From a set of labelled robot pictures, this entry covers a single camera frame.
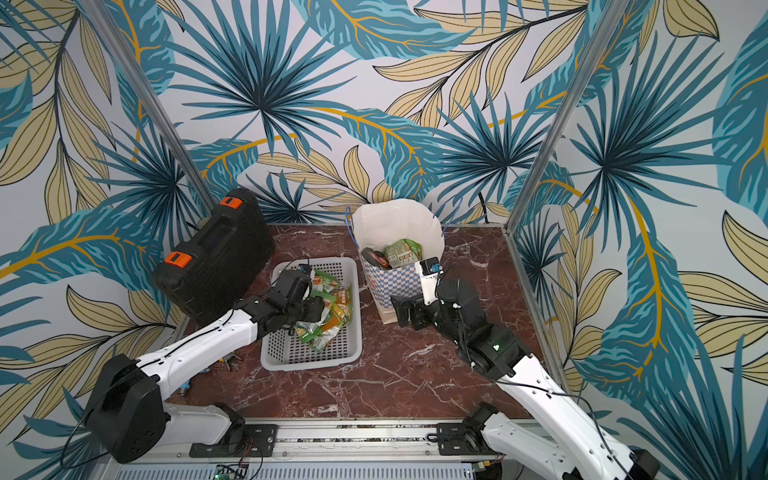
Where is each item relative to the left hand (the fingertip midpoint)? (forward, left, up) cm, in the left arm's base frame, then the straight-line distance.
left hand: (316, 308), depth 85 cm
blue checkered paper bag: (+27, -22, +2) cm, 35 cm away
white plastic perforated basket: (-9, +9, -9) cm, 16 cm away
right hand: (-4, -25, +17) cm, 31 cm away
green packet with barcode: (-5, 0, -6) cm, 8 cm away
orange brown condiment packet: (+5, -6, -9) cm, 12 cm away
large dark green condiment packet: (+23, -16, -6) cm, 29 cm away
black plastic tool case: (+11, +25, +8) cm, 29 cm away
